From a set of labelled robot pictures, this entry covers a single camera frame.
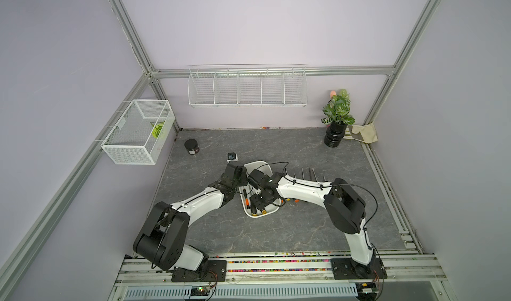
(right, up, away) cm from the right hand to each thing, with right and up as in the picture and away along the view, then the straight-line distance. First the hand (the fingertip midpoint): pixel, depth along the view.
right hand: (258, 201), depth 90 cm
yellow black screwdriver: (+10, +9, -30) cm, 33 cm away
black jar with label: (-37, +25, +18) cm, 49 cm away
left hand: (-8, +13, +1) cm, 15 cm away
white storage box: (-5, +4, +2) cm, 6 cm away
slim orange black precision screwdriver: (-5, +1, -1) cm, 5 cm away
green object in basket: (-41, +32, -9) cm, 53 cm away
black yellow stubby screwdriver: (+29, +10, +11) cm, 33 cm away
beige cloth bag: (+65, +33, +29) cm, 78 cm away
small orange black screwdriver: (+12, +9, -32) cm, 36 cm away
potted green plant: (+38, +39, +4) cm, 54 cm away
